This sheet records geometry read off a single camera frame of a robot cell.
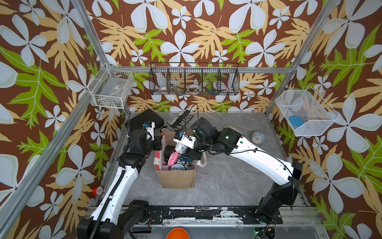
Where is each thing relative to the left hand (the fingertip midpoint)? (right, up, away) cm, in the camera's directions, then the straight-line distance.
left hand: (161, 134), depth 78 cm
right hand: (+13, -6, -10) cm, 17 cm away
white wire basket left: (-31, +27, +8) cm, 42 cm away
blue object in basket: (+74, +8, +2) cm, 75 cm away
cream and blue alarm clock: (+10, -17, 0) cm, 20 cm away
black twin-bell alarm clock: (+3, -10, +8) cm, 13 cm away
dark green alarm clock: (+15, -14, +2) cm, 20 cm away
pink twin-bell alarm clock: (+6, -13, +3) cm, 15 cm away
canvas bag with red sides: (+8, -21, -8) cm, 24 cm away
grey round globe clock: (+61, -3, +19) cm, 64 cm away
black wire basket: (+19, +36, +19) cm, 45 cm away
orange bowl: (+10, -44, -13) cm, 47 cm away
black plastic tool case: (-23, +10, +30) cm, 40 cm away
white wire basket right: (+81, +12, +4) cm, 82 cm away
